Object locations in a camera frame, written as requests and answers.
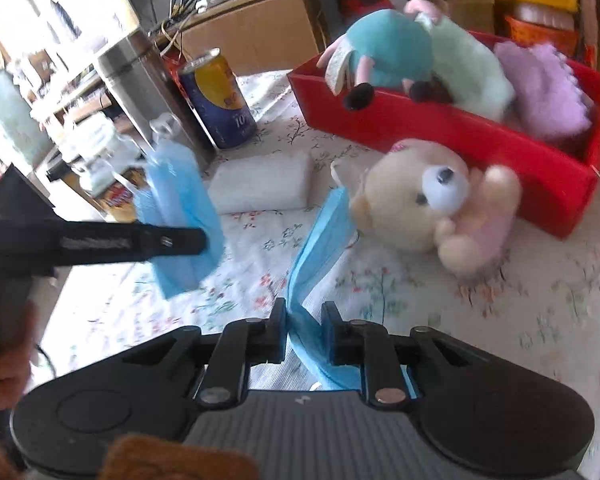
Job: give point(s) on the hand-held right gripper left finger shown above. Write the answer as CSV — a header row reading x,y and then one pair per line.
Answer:
x,y
277,332

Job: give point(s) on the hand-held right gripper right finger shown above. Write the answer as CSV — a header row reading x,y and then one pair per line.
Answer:
x,y
332,335

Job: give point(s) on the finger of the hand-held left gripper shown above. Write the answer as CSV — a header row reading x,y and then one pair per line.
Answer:
x,y
130,245

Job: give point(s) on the blue face mask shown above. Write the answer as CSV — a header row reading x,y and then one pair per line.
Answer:
x,y
320,240
180,210

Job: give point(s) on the cream teddy bear plush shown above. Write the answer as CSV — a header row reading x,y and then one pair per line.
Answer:
x,y
395,210

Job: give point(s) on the white sponge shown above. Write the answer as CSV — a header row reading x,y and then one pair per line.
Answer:
x,y
260,182

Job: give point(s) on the red box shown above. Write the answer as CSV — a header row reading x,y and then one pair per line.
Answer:
x,y
480,150

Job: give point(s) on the green towel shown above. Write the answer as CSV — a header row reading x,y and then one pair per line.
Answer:
x,y
470,75

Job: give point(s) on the pig plush toy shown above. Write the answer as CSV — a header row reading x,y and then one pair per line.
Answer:
x,y
390,45

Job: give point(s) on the purple fluffy cloth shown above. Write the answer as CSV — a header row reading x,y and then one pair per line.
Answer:
x,y
540,90

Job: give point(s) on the person's left hand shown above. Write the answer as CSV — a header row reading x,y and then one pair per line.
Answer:
x,y
12,375

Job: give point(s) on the glass coffee jar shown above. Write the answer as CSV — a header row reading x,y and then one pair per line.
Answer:
x,y
115,195

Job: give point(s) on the floral tablecloth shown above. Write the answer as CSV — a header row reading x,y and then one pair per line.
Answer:
x,y
480,310

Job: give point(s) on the stainless steel thermos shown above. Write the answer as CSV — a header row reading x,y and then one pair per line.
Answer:
x,y
140,85

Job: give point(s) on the brown fuzzy cloth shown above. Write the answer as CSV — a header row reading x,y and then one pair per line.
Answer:
x,y
180,460

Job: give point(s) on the blue and yellow can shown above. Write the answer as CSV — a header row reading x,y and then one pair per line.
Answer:
x,y
220,105

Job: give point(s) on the orange container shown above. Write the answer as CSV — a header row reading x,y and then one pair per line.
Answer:
x,y
540,30

